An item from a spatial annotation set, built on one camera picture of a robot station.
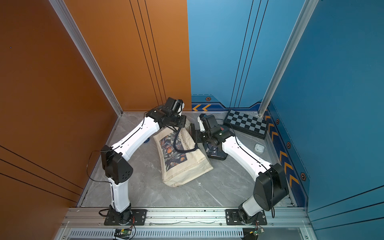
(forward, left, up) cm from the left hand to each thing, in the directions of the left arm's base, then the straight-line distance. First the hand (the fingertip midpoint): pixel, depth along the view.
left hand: (185, 119), depth 86 cm
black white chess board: (+14, -46, -19) cm, 52 cm away
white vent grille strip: (-53, +10, -23) cm, 58 cm away
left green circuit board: (-52, +28, -25) cm, 64 cm away
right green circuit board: (-51, -37, -21) cm, 66 cm away
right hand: (-9, -6, -3) cm, 11 cm away
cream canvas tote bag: (-19, +3, -10) cm, 22 cm away
